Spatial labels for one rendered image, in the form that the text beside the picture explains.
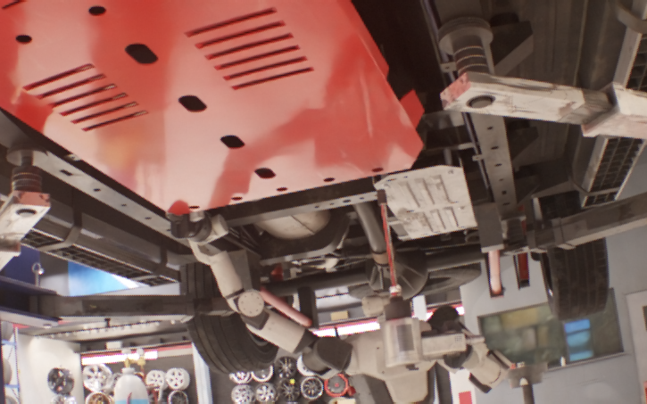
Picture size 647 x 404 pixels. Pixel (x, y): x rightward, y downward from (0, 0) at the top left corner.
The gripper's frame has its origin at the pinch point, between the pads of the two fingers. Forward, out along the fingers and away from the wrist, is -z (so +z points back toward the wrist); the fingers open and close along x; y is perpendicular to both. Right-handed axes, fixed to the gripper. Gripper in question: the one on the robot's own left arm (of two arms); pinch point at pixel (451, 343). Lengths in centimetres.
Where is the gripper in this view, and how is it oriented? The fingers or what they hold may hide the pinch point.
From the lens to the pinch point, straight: 175.8
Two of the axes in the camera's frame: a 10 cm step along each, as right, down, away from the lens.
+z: 2.7, 2.8, 9.2
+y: -9.6, 1.9, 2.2
